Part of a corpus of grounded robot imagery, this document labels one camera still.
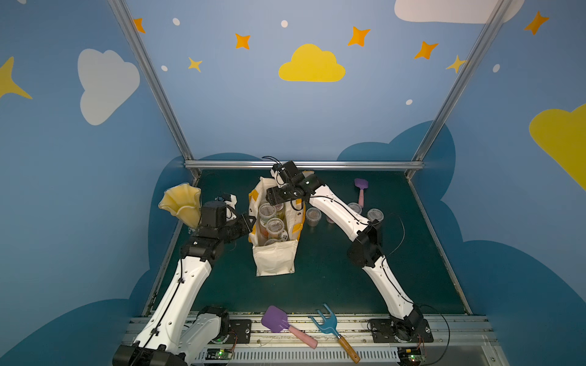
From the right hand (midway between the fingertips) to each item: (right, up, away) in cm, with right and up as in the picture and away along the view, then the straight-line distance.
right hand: (278, 192), depth 92 cm
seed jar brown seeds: (+15, -11, +4) cm, 18 cm away
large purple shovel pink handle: (+1, -44, -15) cm, 47 cm away
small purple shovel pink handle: (+41, +4, +23) cm, 47 cm away
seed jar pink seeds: (+34, -6, +10) cm, 36 cm away
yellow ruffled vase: (-35, -4, -8) cm, 36 cm away
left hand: (-5, -9, -15) cm, 18 cm away
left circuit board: (-17, -51, -21) cm, 58 cm away
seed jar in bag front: (-1, -13, -7) cm, 15 cm away
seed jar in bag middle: (-4, -8, -3) cm, 9 cm away
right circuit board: (+44, -53, -20) cm, 72 cm away
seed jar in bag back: (+1, -8, +4) cm, 9 cm away
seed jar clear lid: (+42, -9, +7) cm, 44 cm away
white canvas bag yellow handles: (+1, -22, -15) cm, 27 cm away
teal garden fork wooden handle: (+19, -45, -17) cm, 51 cm away
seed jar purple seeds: (+17, -9, -26) cm, 33 cm away
